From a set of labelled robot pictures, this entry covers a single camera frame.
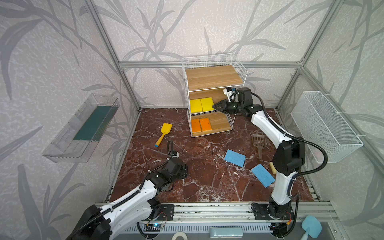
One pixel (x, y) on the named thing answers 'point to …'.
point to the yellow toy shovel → (165, 129)
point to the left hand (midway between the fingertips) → (186, 164)
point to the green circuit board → (152, 227)
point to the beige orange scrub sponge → (196, 125)
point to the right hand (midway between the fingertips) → (214, 102)
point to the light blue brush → (312, 227)
